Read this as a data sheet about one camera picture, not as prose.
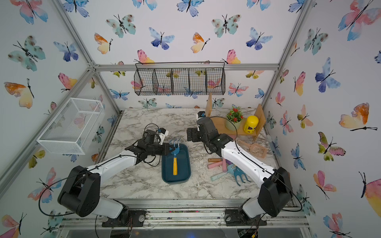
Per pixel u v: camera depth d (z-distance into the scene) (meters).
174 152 0.87
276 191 0.41
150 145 0.71
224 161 0.91
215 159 0.93
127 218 0.71
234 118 0.91
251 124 0.91
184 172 0.87
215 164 0.91
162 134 0.79
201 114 0.70
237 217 0.73
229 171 0.89
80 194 0.43
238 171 0.89
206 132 0.60
